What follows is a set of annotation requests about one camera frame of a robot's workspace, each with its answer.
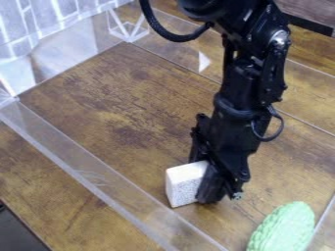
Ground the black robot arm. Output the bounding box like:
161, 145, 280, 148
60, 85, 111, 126
177, 0, 291, 204

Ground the white sponge block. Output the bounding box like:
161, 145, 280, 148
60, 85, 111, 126
165, 161, 208, 208

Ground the black cable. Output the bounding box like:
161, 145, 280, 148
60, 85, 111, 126
137, 0, 215, 43

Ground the green knitted object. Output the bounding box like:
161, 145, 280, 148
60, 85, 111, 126
245, 201, 315, 251

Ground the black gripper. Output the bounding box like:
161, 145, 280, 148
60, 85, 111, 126
188, 94, 271, 204

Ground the clear acrylic enclosure wall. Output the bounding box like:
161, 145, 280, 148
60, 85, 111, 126
0, 0, 335, 251

